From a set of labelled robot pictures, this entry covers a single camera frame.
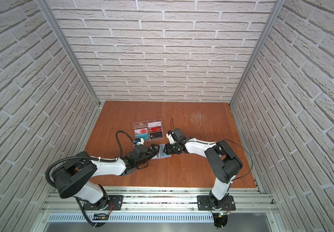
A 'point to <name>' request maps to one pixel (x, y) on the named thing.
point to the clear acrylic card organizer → (147, 130)
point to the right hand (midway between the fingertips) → (166, 149)
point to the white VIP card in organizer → (154, 124)
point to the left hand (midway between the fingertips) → (157, 147)
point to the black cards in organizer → (155, 135)
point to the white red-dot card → (141, 131)
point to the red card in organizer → (155, 129)
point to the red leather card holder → (161, 154)
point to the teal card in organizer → (144, 136)
